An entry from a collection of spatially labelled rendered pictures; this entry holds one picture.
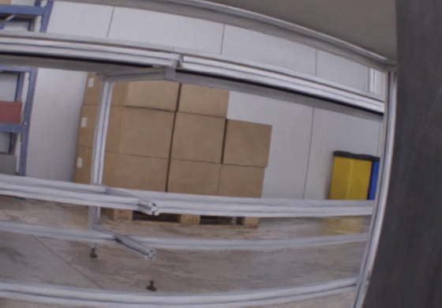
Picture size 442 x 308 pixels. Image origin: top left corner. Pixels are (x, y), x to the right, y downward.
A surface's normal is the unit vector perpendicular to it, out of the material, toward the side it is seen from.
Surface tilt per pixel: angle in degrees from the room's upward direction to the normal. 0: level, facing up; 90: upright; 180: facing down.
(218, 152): 90
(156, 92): 90
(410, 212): 90
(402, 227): 90
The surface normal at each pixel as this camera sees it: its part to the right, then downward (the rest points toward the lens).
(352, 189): 0.58, 0.08
